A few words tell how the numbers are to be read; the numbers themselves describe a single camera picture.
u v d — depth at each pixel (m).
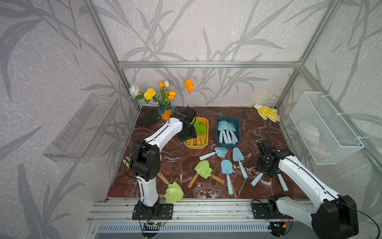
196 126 1.05
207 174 0.85
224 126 1.05
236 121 1.05
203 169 0.87
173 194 0.79
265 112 1.18
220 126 1.05
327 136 0.61
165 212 0.74
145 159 0.49
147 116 1.16
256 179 0.83
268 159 0.59
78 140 0.67
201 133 1.03
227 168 0.89
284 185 0.79
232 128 1.05
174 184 0.82
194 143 0.97
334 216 0.39
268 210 0.72
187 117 0.72
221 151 0.95
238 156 0.94
